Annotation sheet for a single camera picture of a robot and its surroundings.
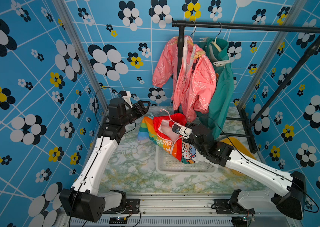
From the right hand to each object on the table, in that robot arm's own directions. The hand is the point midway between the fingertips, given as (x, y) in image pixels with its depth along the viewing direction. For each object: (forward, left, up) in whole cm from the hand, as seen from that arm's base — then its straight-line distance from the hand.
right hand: (190, 121), depth 73 cm
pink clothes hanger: (-3, +10, +5) cm, 12 cm away
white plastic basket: (-10, +13, -30) cm, 34 cm away
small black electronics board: (-40, +37, -32) cm, 63 cm away
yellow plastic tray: (+4, -34, -28) cm, 44 cm away
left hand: (+5, +21, +8) cm, 23 cm away
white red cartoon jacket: (-3, +16, -3) cm, 17 cm away
